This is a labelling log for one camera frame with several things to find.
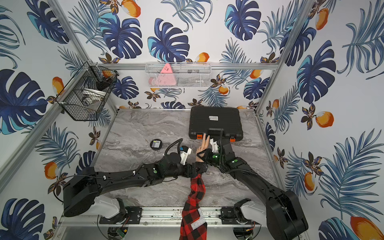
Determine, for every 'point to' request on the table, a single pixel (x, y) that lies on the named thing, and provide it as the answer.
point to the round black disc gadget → (156, 144)
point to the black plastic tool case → (221, 123)
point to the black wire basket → (86, 94)
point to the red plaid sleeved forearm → (193, 225)
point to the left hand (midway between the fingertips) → (199, 166)
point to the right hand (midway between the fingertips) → (198, 154)
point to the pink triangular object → (166, 77)
